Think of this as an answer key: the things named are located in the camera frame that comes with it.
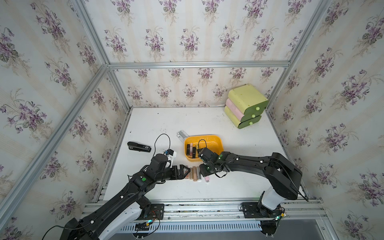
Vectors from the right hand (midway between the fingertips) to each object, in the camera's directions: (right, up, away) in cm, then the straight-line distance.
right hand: (204, 171), depth 86 cm
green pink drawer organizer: (+26, +39, +6) cm, 48 cm away
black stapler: (-42, +13, +9) cm, 45 cm away
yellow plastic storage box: (+7, +15, +13) cm, 21 cm away
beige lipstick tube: (-8, -1, -1) cm, 8 cm away
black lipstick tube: (-10, +10, +8) cm, 16 cm away
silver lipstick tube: (-3, 0, -2) cm, 4 cm away
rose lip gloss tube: (-9, +3, -16) cm, 18 cm away
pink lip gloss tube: (-8, +12, +7) cm, 16 cm away
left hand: (-10, +3, -10) cm, 14 cm away
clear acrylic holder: (-14, +20, +16) cm, 29 cm away
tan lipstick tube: (-6, -1, -2) cm, 6 cm away
